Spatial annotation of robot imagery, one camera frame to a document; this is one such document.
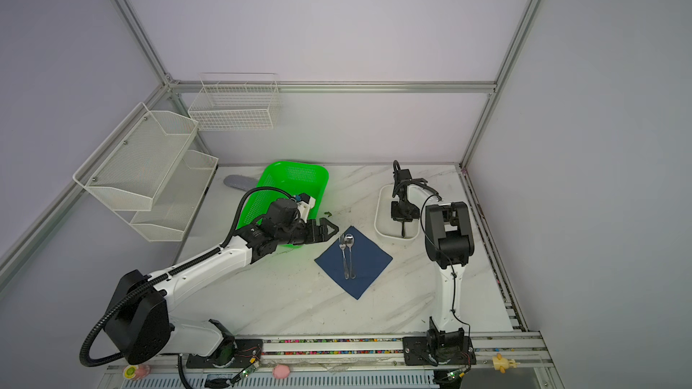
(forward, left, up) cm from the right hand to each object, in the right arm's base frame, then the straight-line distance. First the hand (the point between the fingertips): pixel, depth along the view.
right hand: (400, 217), depth 103 cm
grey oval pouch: (+16, +67, +3) cm, 68 cm away
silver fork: (-12, +22, 0) cm, 25 cm away
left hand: (-17, +25, +16) cm, 34 cm away
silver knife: (-6, 0, 0) cm, 6 cm away
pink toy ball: (-50, +36, +1) cm, 62 cm away
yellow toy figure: (-48, -21, +4) cm, 53 cm away
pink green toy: (-51, +72, +5) cm, 89 cm away
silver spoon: (-11, +19, +1) cm, 22 cm away
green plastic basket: (+17, +44, +5) cm, 48 cm away
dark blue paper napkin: (-19, +13, 0) cm, 22 cm away
